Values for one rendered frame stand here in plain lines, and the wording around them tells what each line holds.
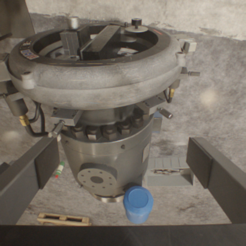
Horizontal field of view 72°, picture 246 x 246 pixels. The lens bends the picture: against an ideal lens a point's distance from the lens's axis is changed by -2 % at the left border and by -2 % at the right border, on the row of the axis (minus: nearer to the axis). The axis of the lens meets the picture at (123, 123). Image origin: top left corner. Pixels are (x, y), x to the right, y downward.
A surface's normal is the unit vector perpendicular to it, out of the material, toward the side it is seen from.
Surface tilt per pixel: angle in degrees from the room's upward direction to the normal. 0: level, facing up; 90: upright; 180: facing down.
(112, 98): 19
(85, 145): 7
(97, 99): 12
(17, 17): 0
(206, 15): 0
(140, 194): 90
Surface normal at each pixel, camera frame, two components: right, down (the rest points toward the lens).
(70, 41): -0.18, 0.65
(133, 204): -0.02, -0.76
